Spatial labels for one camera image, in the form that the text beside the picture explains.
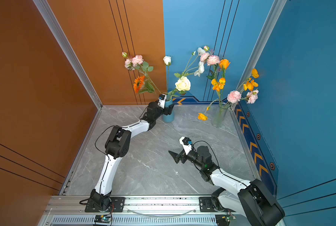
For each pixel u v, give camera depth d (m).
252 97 0.79
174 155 0.72
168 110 0.92
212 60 0.80
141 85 0.75
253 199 0.46
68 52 0.86
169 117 1.03
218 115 1.01
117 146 0.62
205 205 0.72
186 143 0.67
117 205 0.74
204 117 0.77
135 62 0.80
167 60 0.87
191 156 0.71
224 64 0.88
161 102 0.89
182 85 0.67
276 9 0.70
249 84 0.81
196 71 0.85
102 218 0.71
